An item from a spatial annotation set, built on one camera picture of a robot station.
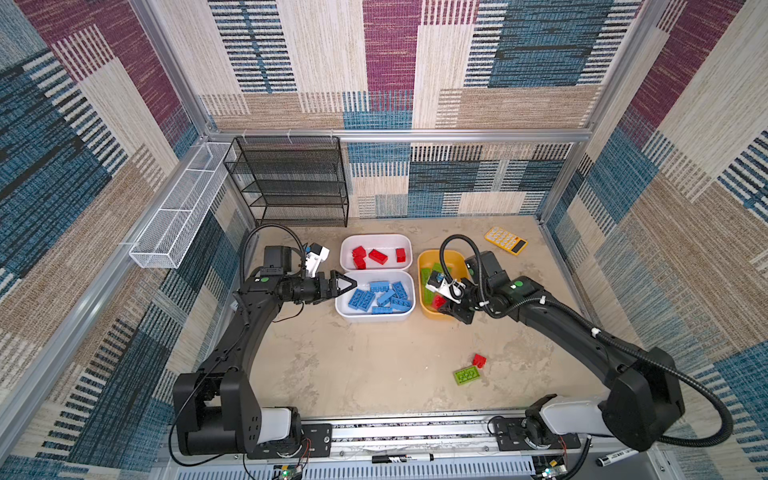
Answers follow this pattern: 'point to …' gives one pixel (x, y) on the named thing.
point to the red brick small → (479, 360)
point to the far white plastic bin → (385, 243)
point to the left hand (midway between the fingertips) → (346, 284)
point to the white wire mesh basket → (163, 238)
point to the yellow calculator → (512, 243)
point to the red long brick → (378, 256)
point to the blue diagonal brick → (399, 303)
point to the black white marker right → (615, 455)
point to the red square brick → (400, 255)
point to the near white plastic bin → (363, 278)
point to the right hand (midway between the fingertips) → (447, 304)
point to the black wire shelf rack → (290, 177)
